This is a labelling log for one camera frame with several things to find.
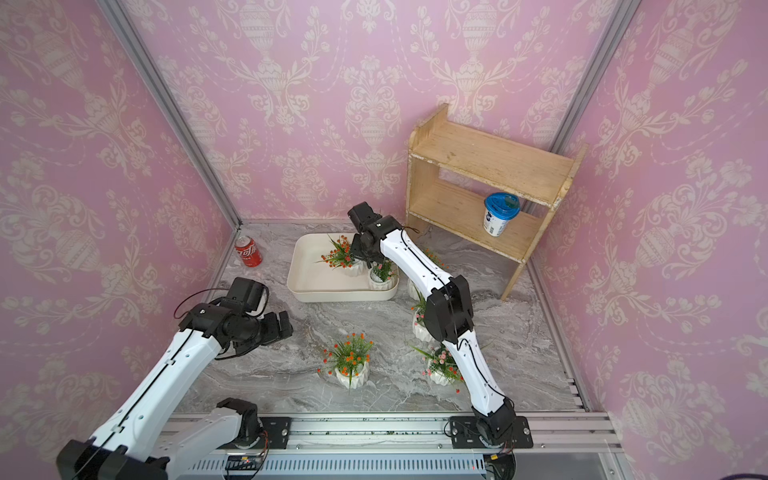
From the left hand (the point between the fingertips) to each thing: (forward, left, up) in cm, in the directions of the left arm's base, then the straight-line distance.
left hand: (281, 335), depth 78 cm
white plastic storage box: (+27, 0, -14) cm, 30 cm away
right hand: (+27, -19, +2) cm, 33 cm away
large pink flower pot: (-8, -41, +2) cm, 42 cm away
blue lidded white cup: (+29, -58, +20) cm, 68 cm away
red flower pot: (+22, -14, +6) cm, 27 cm away
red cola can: (+31, +19, -3) cm, 37 cm away
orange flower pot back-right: (+3, -33, +20) cm, 39 cm away
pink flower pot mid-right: (+6, -37, -3) cm, 37 cm away
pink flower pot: (+22, -26, -3) cm, 34 cm away
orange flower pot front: (-7, -19, +3) cm, 20 cm away
